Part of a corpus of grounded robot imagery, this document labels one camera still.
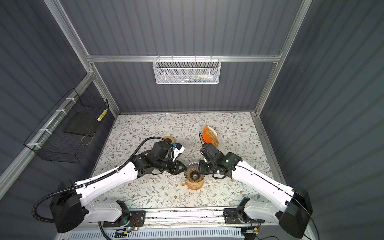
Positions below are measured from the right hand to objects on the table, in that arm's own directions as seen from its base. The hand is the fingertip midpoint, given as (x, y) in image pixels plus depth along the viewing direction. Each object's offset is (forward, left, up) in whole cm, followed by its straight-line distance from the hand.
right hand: (201, 169), depth 76 cm
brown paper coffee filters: (+27, -8, -5) cm, 29 cm away
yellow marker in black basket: (+24, +54, +16) cm, 61 cm away
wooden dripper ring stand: (-6, +3, -4) cm, 7 cm away
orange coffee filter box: (+25, -3, -7) cm, 26 cm away
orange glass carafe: (-5, +4, -12) cm, 13 cm away
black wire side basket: (+12, +67, +18) cm, 70 cm away
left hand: (0, +7, +2) cm, 7 cm away
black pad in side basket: (+15, +58, +20) cm, 63 cm away
